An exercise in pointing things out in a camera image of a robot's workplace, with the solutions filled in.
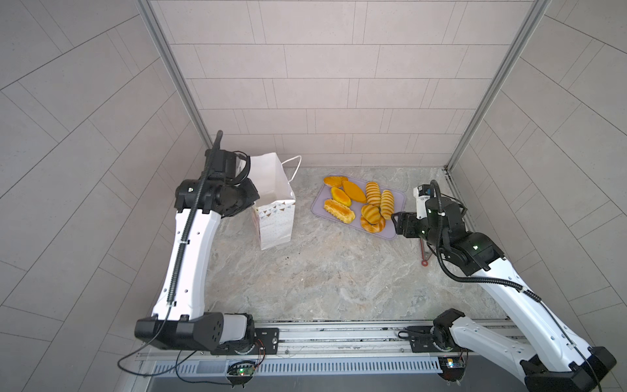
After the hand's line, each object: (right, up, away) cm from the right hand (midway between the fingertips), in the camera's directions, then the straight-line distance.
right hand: (399, 216), depth 73 cm
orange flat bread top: (-18, +11, +33) cm, 39 cm away
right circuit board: (+14, -42, -5) cm, 45 cm away
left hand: (-41, +7, -3) cm, 42 cm away
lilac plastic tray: (-7, +2, +30) cm, 31 cm away
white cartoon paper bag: (-37, +1, -2) cm, 37 cm away
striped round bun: (-5, -2, +21) cm, 22 cm away
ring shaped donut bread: (-4, -7, +21) cm, 23 cm away
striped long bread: (-2, +6, +30) cm, 31 cm away
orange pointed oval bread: (-10, +7, +32) cm, 34 cm away
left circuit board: (-45, -41, -8) cm, 61 cm away
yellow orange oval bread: (-16, +5, +29) cm, 34 cm away
